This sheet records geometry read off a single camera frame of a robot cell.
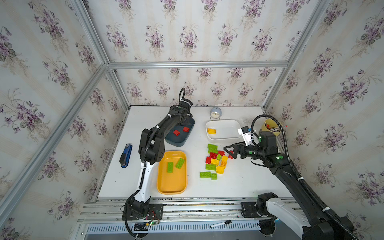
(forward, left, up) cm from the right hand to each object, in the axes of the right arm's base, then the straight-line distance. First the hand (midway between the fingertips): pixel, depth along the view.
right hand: (227, 148), depth 74 cm
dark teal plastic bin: (+22, +26, -19) cm, 39 cm away
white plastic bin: (+26, -5, -21) cm, 34 cm away
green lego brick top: (+11, +5, -19) cm, 23 cm away
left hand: (+28, +24, -10) cm, 38 cm away
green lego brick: (-1, +32, -20) cm, 37 cm away
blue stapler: (+5, +59, -16) cm, 61 cm away
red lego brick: (+24, +29, -19) cm, 42 cm away
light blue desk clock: (+37, 0, -13) cm, 39 cm away
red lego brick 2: (+26, +22, -17) cm, 38 cm away
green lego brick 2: (+2, +26, -20) cm, 33 cm away
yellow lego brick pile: (-4, +2, -18) cm, 19 cm away
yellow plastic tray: (-4, +30, -20) cm, 36 cm away
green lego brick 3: (-1, +7, -20) cm, 21 cm away
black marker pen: (-29, +2, -20) cm, 35 cm away
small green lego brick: (-7, +6, -19) cm, 21 cm away
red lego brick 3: (+5, -6, -19) cm, 21 cm away
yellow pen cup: (+21, -33, -9) cm, 40 cm away
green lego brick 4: (-6, +11, -19) cm, 23 cm away
